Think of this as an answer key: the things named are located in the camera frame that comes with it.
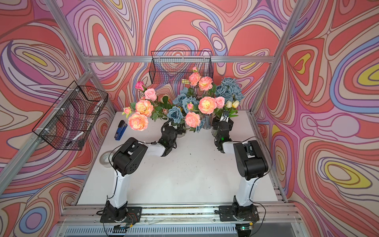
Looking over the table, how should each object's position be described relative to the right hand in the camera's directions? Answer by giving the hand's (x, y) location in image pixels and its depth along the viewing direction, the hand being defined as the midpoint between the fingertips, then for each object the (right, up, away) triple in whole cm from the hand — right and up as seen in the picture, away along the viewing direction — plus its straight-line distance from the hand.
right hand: (222, 119), depth 97 cm
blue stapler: (-73, -7, +10) cm, 74 cm away
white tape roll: (-77, -25, -4) cm, 81 cm away
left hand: (-29, 0, 0) cm, 29 cm away
